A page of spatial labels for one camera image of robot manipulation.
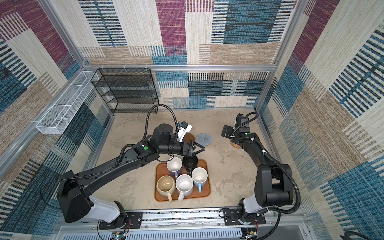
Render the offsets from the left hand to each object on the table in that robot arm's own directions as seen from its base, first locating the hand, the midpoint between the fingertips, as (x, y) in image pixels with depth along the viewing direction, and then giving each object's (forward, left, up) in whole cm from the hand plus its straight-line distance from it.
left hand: (200, 147), depth 68 cm
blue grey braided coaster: (+22, -4, -26) cm, 35 cm away
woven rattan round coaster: (+18, -24, -26) cm, 40 cm away
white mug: (-8, +9, -27) cm, 29 cm away
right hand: (+18, -19, -14) cm, 30 cm away
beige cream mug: (-8, +19, -27) cm, 33 cm away
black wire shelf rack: (+55, +50, -10) cm, 75 cm away
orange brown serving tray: (+1, +22, -27) cm, 35 cm away
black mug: (+4, +5, -25) cm, 26 cm away
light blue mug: (-3, 0, -25) cm, 26 cm away
